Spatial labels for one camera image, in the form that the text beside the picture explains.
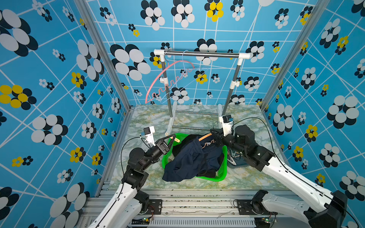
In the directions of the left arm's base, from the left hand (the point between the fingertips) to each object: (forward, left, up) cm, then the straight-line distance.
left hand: (176, 135), depth 65 cm
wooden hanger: (+2, -14, -4) cm, 15 cm away
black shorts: (+13, -4, -24) cm, 28 cm away
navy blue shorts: (-2, -12, -15) cm, 20 cm away
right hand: (+6, -18, -3) cm, 19 cm away
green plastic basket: (-9, -24, -25) cm, 36 cm away
